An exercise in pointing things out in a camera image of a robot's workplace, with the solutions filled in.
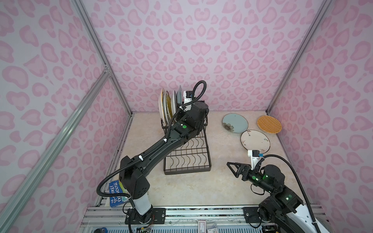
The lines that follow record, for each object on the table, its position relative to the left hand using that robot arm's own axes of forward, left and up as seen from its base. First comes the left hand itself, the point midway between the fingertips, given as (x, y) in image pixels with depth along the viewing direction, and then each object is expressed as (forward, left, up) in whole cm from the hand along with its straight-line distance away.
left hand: (180, 103), depth 72 cm
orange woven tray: (+15, -65, -37) cm, 76 cm away
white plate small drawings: (+1, -48, -37) cm, 61 cm away
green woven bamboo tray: (+3, +6, -3) cm, 8 cm away
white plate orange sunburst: (-2, +8, -5) cm, 10 cm away
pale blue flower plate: (+16, -39, -36) cm, 55 cm away
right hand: (-26, -24, -17) cm, 39 cm away
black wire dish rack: (-11, -6, -36) cm, 38 cm away
